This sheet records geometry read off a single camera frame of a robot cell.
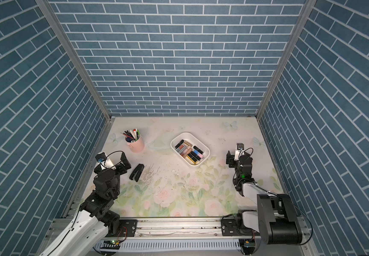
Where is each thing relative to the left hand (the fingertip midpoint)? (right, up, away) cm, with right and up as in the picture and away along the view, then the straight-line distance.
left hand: (120, 156), depth 76 cm
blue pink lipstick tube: (+39, -2, +22) cm, 45 cm away
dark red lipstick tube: (+27, +4, +28) cm, 39 cm away
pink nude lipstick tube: (+31, 0, +23) cm, 39 cm away
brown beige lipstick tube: (+32, -2, +23) cm, 39 cm away
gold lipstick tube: (+32, +4, +28) cm, 43 cm away
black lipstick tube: (+38, -4, +21) cm, 43 cm away
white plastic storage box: (+37, +5, +26) cm, 45 cm away
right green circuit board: (+61, -41, -3) cm, 74 cm away
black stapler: (+4, -11, +13) cm, 18 cm away
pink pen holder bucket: (+2, +3, +20) cm, 20 cm away
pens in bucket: (-2, +9, +20) cm, 22 cm away
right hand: (+61, 0, +13) cm, 63 cm away
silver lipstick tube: (+29, +1, +23) cm, 37 cm away
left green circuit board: (-2, -40, -4) cm, 40 cm away
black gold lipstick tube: (+35, -5, +20) cm, 40 cm away
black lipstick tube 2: (+39, 0, +25) cm, 46 cm away
